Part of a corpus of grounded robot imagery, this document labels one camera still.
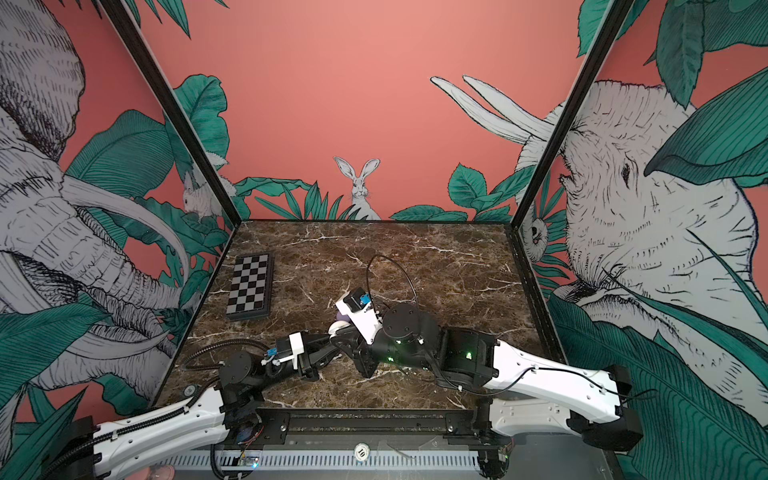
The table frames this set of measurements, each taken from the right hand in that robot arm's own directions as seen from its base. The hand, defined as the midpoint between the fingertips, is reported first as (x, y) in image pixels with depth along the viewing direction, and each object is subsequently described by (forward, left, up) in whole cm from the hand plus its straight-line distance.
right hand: (333, 337), depth 55 cm
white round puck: (+4, +1, -4) cm, 5 cm away
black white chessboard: (+30, +37, -29) cm, 55 cm away
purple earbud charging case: (+20, +6, -32) cm, 38 cm away
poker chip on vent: (-15, -3, -33) cm, 36 cm away
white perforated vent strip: (-16, -7, -34) cm, 38 cm away
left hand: (+3, -1, -6) cm, 7 cm away
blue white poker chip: (-1, +45, -33) cm, 56 cm away
